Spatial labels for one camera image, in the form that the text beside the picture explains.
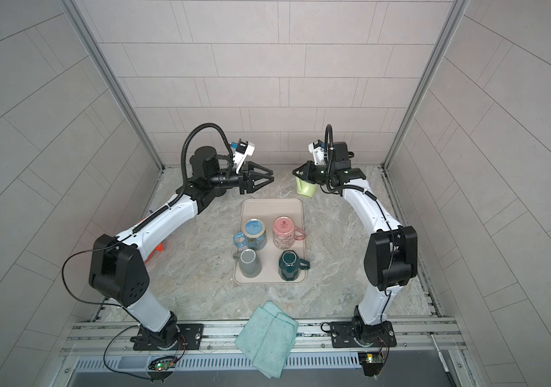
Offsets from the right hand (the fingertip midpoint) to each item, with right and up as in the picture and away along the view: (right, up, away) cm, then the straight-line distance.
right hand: (295, 170), depth 83 cm
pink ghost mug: (-4, -22, 0) cm, 22 cm away
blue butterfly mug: (-14, -23, -1) cm, 27 cm away
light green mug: (+3, -6, 0) cm, 7 cm away
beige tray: (-11, -15, +18) cm, 27 cm away
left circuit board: (-36, -54, -19) cm, 68 cm away
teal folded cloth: (-8, -50, -13) cm, 53 cm away
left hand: (-7, -3, -12) cm, 15 cm away
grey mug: (-15, -32, -4) cm, 36 cm away
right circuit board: (+21, -56, -15) cm, 62 cm away
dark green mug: (-2, -31, -7) cm, 32 cm away
